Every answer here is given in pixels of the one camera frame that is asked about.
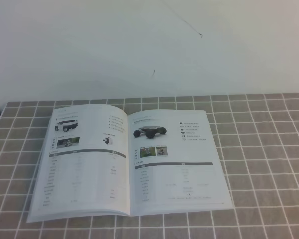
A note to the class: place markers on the white robot catalogue book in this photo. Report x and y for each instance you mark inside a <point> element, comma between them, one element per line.
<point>97,160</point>

